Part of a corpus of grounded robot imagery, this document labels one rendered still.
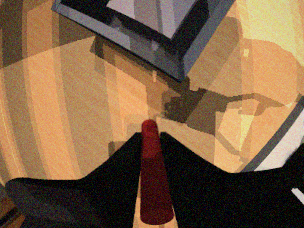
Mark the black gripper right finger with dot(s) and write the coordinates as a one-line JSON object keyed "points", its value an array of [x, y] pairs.
{"points": [[201, 192]]}

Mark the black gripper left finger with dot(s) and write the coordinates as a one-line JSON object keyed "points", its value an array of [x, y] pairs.
{"points": [[106, 198]]}

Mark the dark red peg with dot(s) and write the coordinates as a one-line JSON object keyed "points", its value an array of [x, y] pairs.
{"points": [[155, 201]]}

